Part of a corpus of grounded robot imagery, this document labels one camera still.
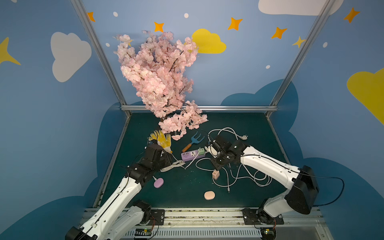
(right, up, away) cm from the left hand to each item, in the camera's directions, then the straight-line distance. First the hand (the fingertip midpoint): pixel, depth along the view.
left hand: (171, 155), depth 79 cm
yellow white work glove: (-9, +5, +25) cm, 27 cm away
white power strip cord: (+47, +7, +27) cm, 55 cm away
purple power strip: (+10, -3, +16) cm, 19 cm away
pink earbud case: (+21, -22, +1) cm, 31 cm away
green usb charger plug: (+17, -1, +13) cm, 22 cm away
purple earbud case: (-8, -17, +5) cm, 19 cm away
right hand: (+25, -4, +3) cm, 26 cm away
